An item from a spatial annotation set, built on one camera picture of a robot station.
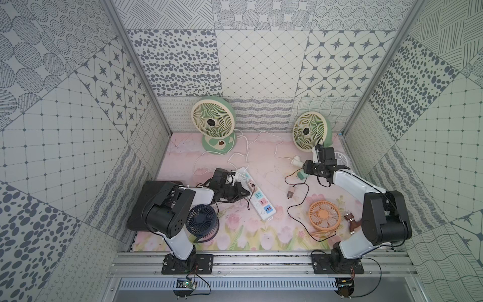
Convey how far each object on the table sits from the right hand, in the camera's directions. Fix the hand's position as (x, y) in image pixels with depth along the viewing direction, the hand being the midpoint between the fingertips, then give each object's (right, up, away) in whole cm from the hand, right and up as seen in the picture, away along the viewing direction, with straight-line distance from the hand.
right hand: (307, 168), depth 94 cm
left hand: (-30, -10, -4) cm, 32 cm away
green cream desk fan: (+5, +21, +9) cm, 24 cm away
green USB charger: (-2, -5, +4) cm, 6 cm away
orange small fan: (+2, -20, -16) cm, 25 cm away
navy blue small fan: (-50, -21, -18) cm, 57 cm away
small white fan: (+17, +4, -2) cm, 17 cm away
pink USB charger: (-29, -7, -6) cm, 30 cm away
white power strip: (-25, -16, -6) cm, 30 cm away
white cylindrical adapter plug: (-3, +3, +9) cm, 10 cm away
